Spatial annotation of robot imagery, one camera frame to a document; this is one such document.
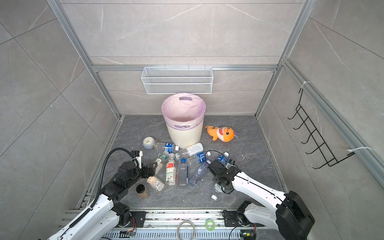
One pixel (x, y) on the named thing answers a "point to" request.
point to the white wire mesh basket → (177, 80)
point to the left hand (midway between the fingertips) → (149, 160)
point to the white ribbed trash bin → (182, 138)
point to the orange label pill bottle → (156, 183)
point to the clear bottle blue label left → (169, 147)
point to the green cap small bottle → (162, 158)
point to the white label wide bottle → (190, 151)
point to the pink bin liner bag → (184, 111)
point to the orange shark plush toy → (226, 134)
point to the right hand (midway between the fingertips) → (219, 178)
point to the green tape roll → (213, 224)
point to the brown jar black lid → (141, 190)
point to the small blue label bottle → (223, 159)
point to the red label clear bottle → (171, 170)
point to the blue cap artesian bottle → (182, 172)
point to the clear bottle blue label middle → (199, 157)
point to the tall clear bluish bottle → (200, 171)
